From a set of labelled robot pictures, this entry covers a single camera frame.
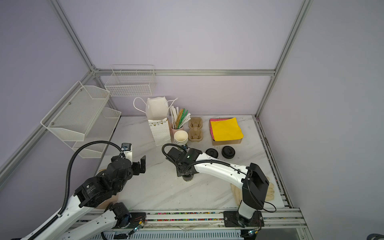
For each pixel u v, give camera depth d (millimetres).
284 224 735
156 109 1021
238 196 818
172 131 990
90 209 449
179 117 983
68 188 439
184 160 555
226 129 1077
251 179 451
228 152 967
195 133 1052
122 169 483
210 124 1107
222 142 1040
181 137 956
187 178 851
